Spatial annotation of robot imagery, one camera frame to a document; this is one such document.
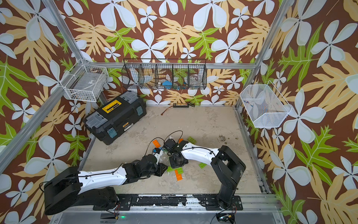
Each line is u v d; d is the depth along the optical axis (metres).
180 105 1.19
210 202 0.74
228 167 0.46
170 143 0.71
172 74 0.91
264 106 0.83
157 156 0.75
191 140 0.98
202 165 0.88
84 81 0.86
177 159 0.73
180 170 0.84
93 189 0.49
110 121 0.88
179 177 0.83
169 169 0.84
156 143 0.98
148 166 0.63
